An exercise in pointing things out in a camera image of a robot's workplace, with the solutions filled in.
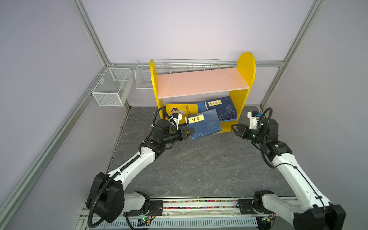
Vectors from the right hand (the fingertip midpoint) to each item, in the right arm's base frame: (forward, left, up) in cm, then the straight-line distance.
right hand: (234, 125), depth 77 cm
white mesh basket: (+39, +81, -3) cm, 90 cm away
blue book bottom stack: (+18, +1, -6) cm, 19 cm away
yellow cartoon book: (+17, +28, -5) cm, 33 cm away
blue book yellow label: (+1, +17, 0) cm, 17 cm away
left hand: (-3, +22, 0) cm, 22 cm away
